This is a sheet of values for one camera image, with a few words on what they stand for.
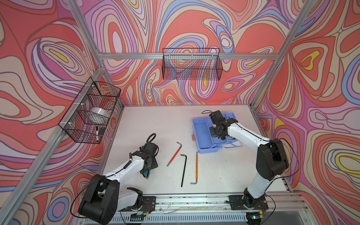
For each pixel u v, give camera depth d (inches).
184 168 33.8
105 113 29.0
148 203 28.8
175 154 36.4
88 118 28.3
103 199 16.0
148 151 27.3
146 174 29.3
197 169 34.0
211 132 33.0
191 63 37.9
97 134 28.3
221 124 26.1
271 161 18.5
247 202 25.8
